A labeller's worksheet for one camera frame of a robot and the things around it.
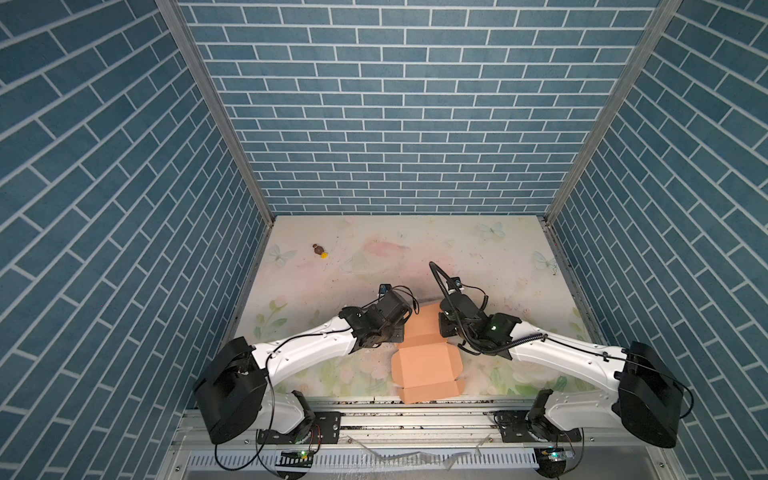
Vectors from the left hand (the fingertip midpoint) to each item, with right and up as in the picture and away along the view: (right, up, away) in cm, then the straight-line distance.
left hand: (400, 329), depth 83 cm
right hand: (+11, +5, +1) cm, 12 cm away
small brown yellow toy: (-30, +22, +25) cm, 45 cm away
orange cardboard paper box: (+7, -9, -2) cm, 12 cm away
